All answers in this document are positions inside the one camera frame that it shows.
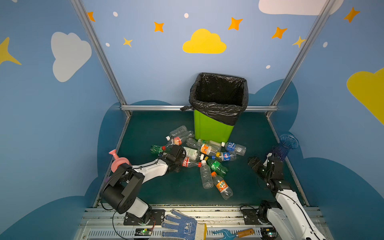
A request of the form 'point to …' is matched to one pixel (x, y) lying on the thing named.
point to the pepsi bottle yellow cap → (226, 156)
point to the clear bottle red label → (178, 140)
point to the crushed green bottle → (157, 149)
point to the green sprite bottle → (216, 166)
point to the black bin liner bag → (219, 97)
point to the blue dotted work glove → (187, 228)
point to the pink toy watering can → (118, 161)
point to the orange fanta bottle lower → (226, 191)
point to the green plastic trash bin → (206, 129)
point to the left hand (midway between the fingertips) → (187, 158)
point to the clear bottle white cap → (177, 132)
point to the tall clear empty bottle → (206, 176)
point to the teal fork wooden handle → (229, 236)
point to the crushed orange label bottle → (210, 147)
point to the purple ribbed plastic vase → (287, 142)
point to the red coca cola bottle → (188, 163)
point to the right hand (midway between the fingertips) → (254, 160)
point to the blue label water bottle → (237, 149)
